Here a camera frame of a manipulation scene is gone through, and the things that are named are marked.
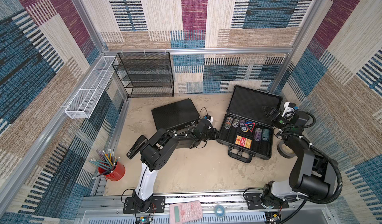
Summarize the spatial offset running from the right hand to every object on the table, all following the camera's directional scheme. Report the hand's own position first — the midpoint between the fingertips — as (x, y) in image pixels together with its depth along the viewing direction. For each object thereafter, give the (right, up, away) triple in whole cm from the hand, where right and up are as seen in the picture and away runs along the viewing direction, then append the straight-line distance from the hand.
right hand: (267, 112), depth 87 cm
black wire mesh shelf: (-77, +27, +22) cm, 84 cm away
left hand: (-25, -15, +6) cm, 30 cm away
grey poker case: (-8, +6, +12) cm, 15 cm away
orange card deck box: (-12, -18, +5) cm, 22 cm away
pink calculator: (-46, -46, -17) cm, 67 cm away
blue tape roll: (-28, -46, -16) cm, 56 cm away
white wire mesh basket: (-94, +6, -15) cm, 96 cm away
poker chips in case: (-1, -14, +7) cm, 15 cm away
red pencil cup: (-85, -34, -3) cm, 91 cm away
